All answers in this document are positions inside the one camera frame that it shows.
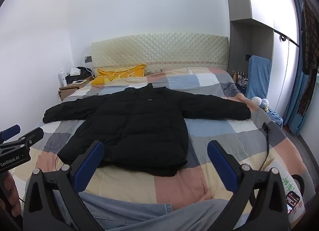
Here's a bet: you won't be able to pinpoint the row of cosmetic bottles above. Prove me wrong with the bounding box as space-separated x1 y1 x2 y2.
232 70 248 83

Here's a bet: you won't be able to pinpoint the wooden nightstand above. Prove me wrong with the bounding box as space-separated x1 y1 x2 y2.
58 76 95 101

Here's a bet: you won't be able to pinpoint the cream quilted headboard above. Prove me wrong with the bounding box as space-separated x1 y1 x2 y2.
90 33 229 74

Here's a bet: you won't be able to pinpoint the blue curtain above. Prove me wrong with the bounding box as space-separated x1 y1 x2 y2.
283 0 319 135

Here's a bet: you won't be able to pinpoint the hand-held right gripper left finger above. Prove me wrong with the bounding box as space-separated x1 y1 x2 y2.
22 140 105 231

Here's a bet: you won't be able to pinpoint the blue towel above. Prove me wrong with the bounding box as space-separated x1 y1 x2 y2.
245 55 272 100

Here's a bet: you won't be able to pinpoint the smartphone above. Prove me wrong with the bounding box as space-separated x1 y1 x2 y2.
285 191 301 215

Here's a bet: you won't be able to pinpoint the blue denim cloth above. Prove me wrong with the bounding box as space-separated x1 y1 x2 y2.
267 111 284 127

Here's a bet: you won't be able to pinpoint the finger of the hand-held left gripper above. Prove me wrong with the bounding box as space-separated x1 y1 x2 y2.
0 124 21 145
18 127 45 147

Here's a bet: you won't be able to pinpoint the grey wardrobe cabinet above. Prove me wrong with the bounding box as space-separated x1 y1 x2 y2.
223 0 275 112

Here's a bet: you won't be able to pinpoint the person's left hand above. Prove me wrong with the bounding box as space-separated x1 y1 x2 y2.
0 171 22 218

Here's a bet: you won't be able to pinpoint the white bottle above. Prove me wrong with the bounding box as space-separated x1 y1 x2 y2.
58 70 67 87

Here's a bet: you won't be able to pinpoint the white cable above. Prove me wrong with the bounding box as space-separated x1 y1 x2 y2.
104 68 137 82

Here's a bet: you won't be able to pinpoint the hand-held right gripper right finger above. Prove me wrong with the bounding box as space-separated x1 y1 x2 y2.
207 140 291 231

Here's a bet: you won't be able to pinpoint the white printed bag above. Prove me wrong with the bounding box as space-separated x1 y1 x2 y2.
264 159 306 221

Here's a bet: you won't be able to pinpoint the white plush toy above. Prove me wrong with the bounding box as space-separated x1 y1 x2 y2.
250 96 270 111

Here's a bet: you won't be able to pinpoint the black cable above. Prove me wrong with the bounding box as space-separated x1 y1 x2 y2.
223 83 246 95

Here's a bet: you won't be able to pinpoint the yellow pillow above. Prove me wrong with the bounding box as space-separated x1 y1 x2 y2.
90 64 147 86

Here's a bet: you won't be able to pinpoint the black bag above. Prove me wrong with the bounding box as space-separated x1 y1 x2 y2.
65 67 94 84

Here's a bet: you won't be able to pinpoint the patterned hanging garment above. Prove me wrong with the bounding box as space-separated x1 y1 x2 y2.
298 0 319 117

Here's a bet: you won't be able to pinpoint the patchwork bed blanket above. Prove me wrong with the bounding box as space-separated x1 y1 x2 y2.
10 67 315 213

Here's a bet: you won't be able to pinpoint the person's jeans legs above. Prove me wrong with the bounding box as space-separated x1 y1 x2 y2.
52 191 233 231

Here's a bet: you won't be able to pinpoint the black puffer jacket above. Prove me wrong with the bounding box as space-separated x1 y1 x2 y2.
42 83 252 177

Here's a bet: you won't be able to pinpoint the black curtain rail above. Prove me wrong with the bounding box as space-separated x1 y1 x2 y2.
273 29 299 46

